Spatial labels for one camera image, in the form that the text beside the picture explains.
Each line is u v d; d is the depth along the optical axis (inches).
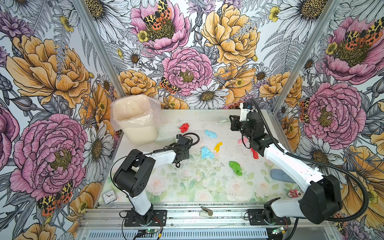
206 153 38.3
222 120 32.4
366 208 15.5
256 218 28.9
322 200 15.9
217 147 39.8
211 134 41.9
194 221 29.3
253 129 23.9
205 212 29.4
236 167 35.7
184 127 42.4
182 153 28.2
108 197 31.2
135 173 18.6
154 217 28.9
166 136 42.4
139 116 32.8
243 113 28.0
